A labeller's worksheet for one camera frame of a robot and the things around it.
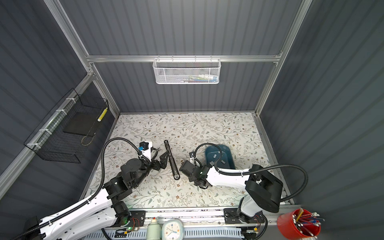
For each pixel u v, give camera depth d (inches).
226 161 38.9
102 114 32.1
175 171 34.3
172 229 27.1
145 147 23.6
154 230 25.6
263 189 17.2
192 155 29.6
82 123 29.9
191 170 25.3
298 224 23.0
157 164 25.3
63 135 28.4
